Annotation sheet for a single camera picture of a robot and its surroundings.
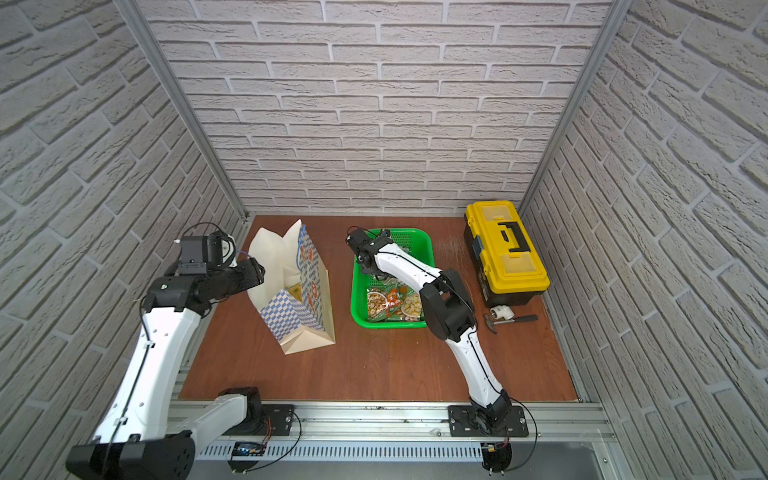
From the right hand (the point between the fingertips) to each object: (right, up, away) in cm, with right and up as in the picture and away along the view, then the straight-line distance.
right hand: (386, 265), depth 98 cm
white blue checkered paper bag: (-20, -5, -32) cm, 38 cm away
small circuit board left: (-34, -44, -26) cm, 61 cm away
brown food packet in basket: (+3, -11, -6) cm, 13 cm away
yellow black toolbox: (+36, +1, -12) cm, 38 cm away
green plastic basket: (+11, +8, +3) cm, 14 cm away
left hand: (-35, +1, -24) cm, 42 cm away
